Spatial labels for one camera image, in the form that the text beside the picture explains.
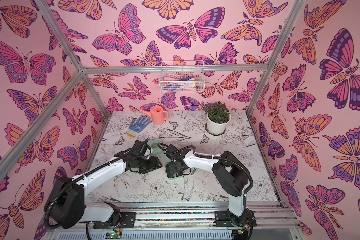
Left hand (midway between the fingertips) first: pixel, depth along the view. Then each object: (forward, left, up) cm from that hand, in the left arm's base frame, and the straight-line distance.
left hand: (160, 166), depth 85 cm
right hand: (+2, -8, -6) cm, 10 cm away
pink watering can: (+38, +5, +4) cm, 38 cm away
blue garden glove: (+35, +23, -7) cm, 42 cm away
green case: (0, 0, +16) cm, 16 cm away
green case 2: (-4, -8, -7) cm, 11 cm away
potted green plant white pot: (+29, -35, +11) cm, 47 cm away
